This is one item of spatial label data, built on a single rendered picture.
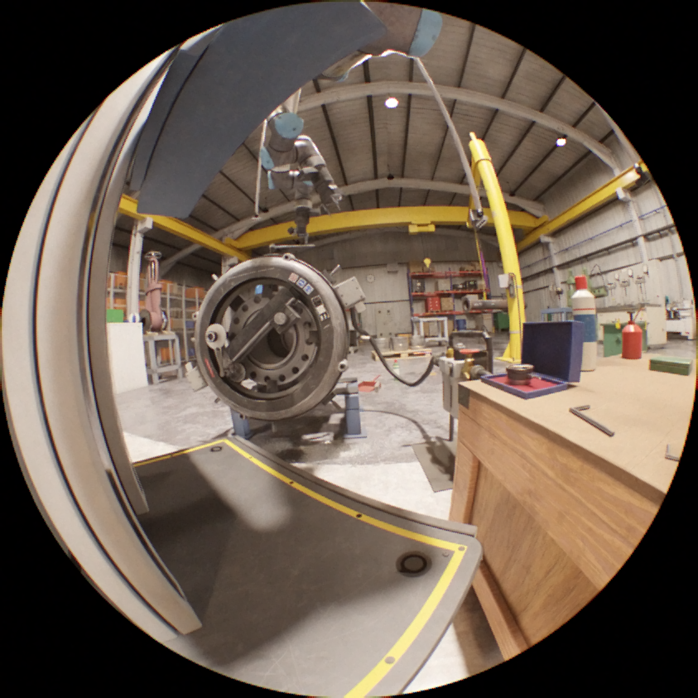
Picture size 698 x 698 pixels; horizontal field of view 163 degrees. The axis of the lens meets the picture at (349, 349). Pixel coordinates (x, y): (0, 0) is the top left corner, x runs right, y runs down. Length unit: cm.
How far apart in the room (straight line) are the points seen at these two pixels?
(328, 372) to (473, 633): 99
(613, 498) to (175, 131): 73
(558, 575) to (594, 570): 9
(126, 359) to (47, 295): 460
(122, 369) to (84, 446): 454
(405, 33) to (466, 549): 81
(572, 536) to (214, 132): 75
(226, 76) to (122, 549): 52
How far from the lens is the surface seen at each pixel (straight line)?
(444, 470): 108
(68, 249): 20
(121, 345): 474
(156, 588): 27
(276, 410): 109
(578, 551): 33
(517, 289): 412
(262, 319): 104
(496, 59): 941
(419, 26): 59
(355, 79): 925
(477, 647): 64
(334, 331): 99
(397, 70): 931
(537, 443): 34
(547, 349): 59
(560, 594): 41
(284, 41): 40
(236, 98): 45
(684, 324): 927
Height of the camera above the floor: 59
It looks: 4 degrees down
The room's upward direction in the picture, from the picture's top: 5 degrees counter-clockwise
